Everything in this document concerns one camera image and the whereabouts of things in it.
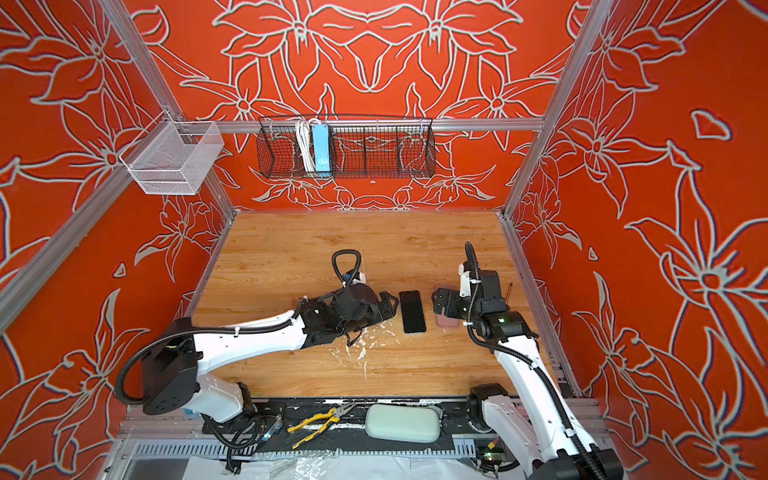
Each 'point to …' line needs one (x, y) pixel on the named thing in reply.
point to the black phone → (412, 313)
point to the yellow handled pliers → (334, 415)
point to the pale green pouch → (416, 423)
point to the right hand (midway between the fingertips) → (443, 295)
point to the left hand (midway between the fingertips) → (392, 305)
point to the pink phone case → (442, 320)
